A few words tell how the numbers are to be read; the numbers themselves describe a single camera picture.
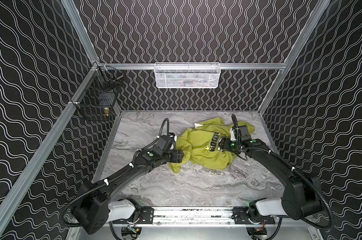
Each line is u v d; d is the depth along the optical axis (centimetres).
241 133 68
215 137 90
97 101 93
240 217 73
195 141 95
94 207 40
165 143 62
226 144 78
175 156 72
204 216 76
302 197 42
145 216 75
